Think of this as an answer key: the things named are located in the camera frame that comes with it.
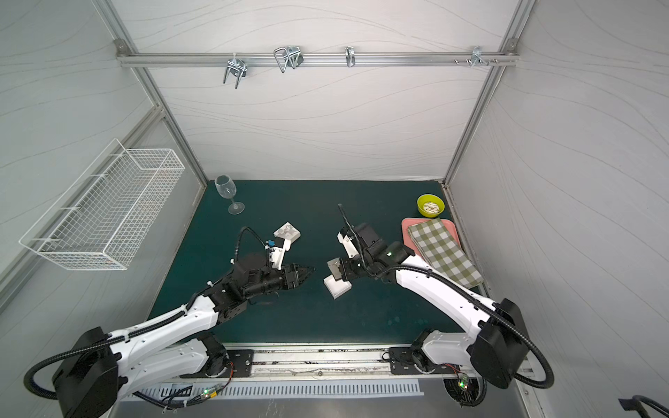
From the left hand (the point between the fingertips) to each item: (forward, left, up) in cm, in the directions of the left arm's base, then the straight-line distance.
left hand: (312, 273), depth 74 cm
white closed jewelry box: (+23, +13, -12) cm, 29 cm away
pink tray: (+23, -34, -16) cm, 44 cm away
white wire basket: (+7, +56, +15) cm, 58 cm away
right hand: (+3, -8, -2) cm, 9 cm away
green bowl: (+37, -45, -13) cm, 60 cm away
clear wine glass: (+37, +38, -3) cm, 53 cm away
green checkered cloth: (+20, -45, -16) cm, 52 cm away
